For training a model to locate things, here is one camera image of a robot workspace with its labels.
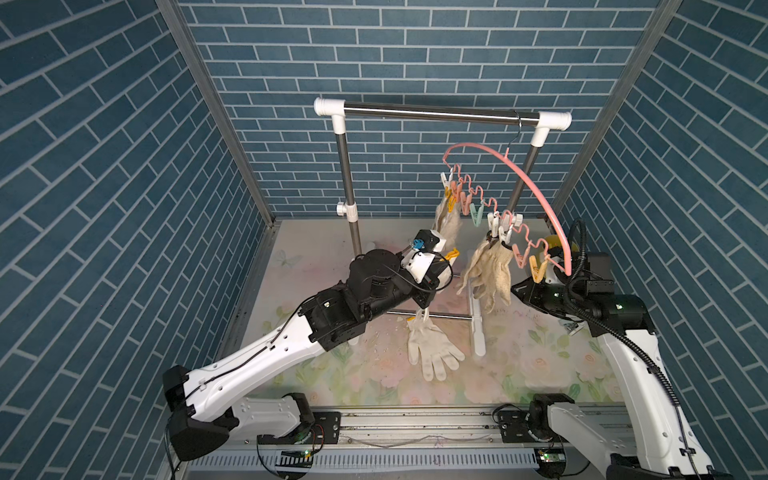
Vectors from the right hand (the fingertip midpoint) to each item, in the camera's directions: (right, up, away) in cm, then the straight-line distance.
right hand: (518, 290), depth 72 cm
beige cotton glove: (-7, +4, 0) cm, 8 cm away
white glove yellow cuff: (-18, -21, +15) cm, 31 cm away
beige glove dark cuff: (-8, +3, +6) cm, 11 cm away
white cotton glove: (-16, +17, +7) cm, 24 cm away
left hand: (-18, +7, -13) cm, 23 cm away
